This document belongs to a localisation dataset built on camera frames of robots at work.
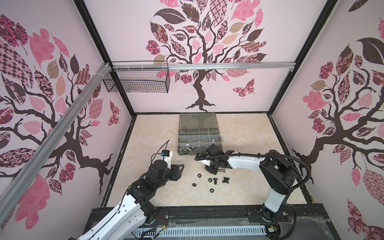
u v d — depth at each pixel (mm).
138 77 949
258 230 775
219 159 697
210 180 854
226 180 852
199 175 873
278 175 477
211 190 814
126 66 905
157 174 558
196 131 1043
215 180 854
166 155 662
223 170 876
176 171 657
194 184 834
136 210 498
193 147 979
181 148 976
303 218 727
